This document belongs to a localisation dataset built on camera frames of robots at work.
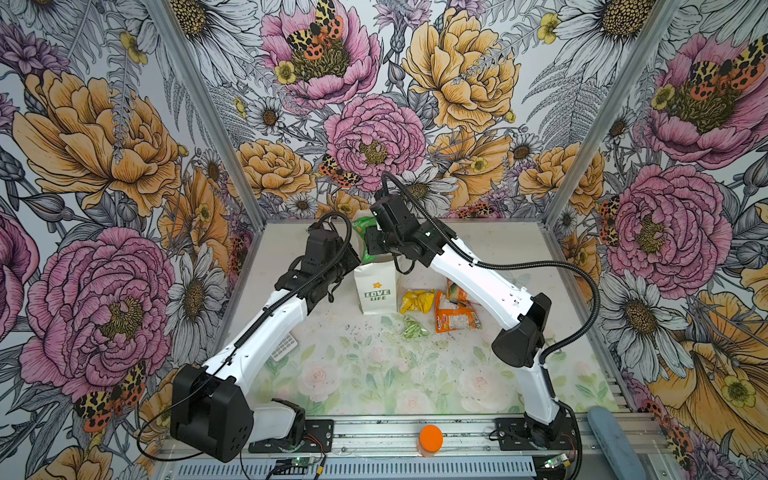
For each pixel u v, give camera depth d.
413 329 0.89
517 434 0.68
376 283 0.84
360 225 0.76
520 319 0.49
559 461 0.71
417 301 0.89
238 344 0.45
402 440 0.75
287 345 0.88
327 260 0.59
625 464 0.69
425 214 0.51
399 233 0.59
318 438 0.73
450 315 0.90
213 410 0.39
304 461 0.71
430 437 0.66
